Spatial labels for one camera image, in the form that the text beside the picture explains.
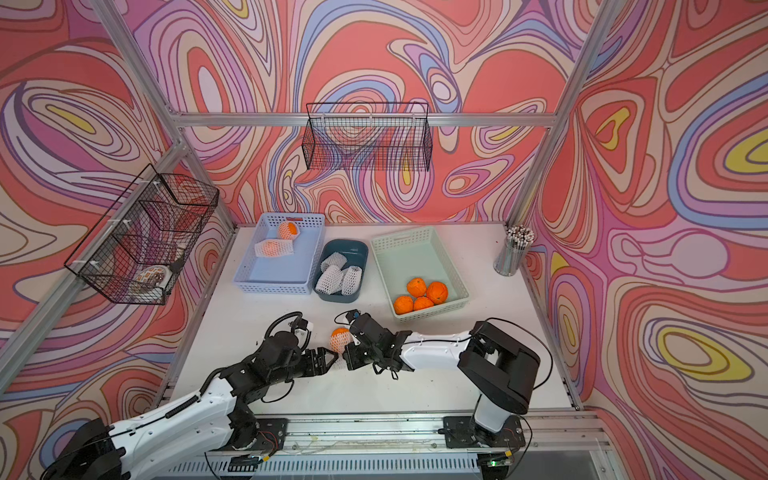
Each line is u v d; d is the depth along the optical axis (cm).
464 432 73
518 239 91
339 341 82
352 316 78
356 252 105
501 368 45
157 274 72
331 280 93
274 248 106
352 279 93
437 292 93
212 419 53
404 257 111
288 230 110
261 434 72
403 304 91
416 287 96
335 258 105
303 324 76
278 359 63
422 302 93
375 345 66
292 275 107
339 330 87
